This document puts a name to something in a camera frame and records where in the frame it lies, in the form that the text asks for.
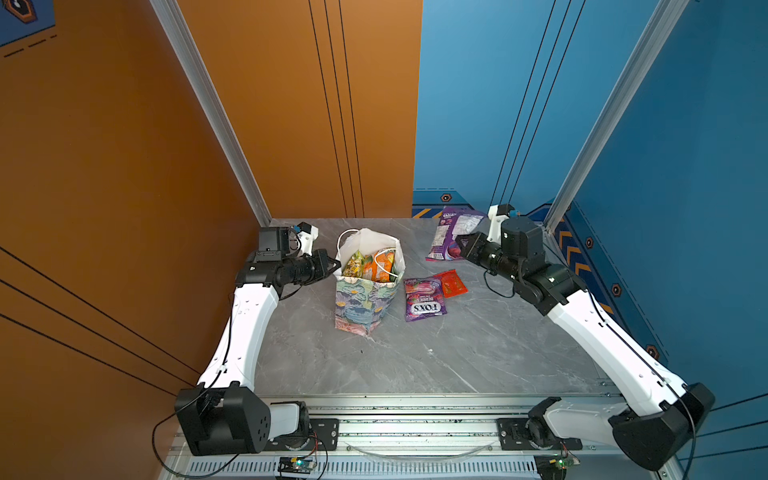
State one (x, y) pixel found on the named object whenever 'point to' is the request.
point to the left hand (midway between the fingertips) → (340, 261)
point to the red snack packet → (452, 283)
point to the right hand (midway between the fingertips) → (452, 238)
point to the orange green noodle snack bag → (354, 266)
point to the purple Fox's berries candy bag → (424, 297)
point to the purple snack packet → (453, 221)
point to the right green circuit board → (563, 463)
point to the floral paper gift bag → (362, 306)
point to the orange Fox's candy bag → (382, 265)
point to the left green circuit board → (295, 465)
